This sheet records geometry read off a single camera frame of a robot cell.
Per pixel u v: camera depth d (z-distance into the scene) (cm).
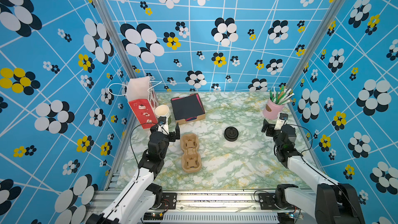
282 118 72
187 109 106
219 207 72
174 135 72
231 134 93
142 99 83
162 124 66
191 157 84
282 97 92
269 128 78
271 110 99
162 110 95
